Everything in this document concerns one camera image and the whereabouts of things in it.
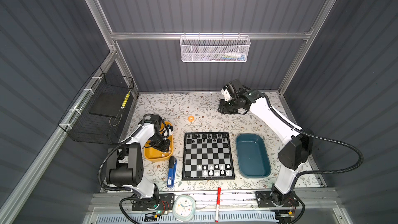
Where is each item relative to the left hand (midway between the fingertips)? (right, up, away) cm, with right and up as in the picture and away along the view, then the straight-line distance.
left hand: (163, 149), depth 88 cm
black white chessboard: (+25, -4, -1) cm, 26 cm away
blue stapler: (+7, -10, -7) cm, 14 cm away
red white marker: (+30, -22, -17) cm, 41 cm away
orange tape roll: (+15, +16, +17) cm, 28 cm away
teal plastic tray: (+52, -4, -1) cm, 52 cm away
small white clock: (+14, -21, -19) cm, 32 cm away
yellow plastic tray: (-6, -3, +1) cm, 7 cm away
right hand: (+32, +22, -5) cm, 39 cm away
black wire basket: (-26, +23, -16) cm, 38 cm away
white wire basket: (+30, +71, +36) cm, 86 cm away
